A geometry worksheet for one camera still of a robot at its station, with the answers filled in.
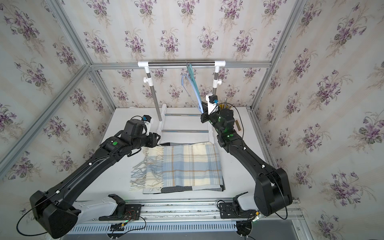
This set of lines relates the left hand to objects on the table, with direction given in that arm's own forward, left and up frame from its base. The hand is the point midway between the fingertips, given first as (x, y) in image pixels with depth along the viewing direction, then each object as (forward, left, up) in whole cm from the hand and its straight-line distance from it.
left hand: (159, 137), depth 76 cm
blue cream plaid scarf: (-6, -18, -19) cm, 27 cm away
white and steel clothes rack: (+35, +6, -18) cm, 40 cm away
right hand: (+13, -22, +13) cm, 29 cm away
